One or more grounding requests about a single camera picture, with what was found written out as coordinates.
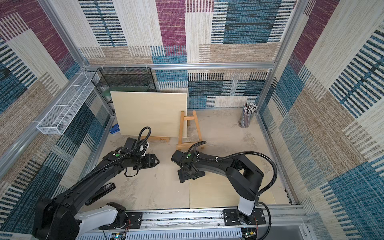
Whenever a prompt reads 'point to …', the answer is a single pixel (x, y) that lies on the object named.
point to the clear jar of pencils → (245, 119)
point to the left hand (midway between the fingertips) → (155, 162)
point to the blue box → (114, 129)
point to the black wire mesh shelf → (123, 79)
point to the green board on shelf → (106, 93)
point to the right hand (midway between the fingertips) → (194, 177)
